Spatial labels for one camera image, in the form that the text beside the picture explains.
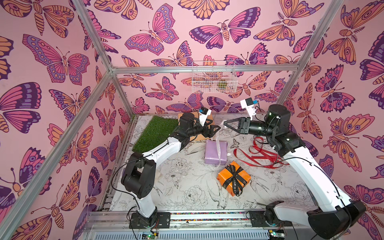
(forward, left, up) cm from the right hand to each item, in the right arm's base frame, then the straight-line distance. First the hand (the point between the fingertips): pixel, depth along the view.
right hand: (226, 123), depth 61 cm
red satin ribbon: (+7, -30, -41) cm, 51 cm away
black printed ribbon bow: (-11, -9, -33) cm, 36 cm away
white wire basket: (+45, +2, -7) cm, 46 cm away
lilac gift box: (+7, +3, -36) cm, 37 cm away
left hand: (+12, +1, -15) cm, 19 cm away
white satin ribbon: (+7, +1, -23) cm, 25 cm away
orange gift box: (-9, -3, -33) cm, 35 cm away
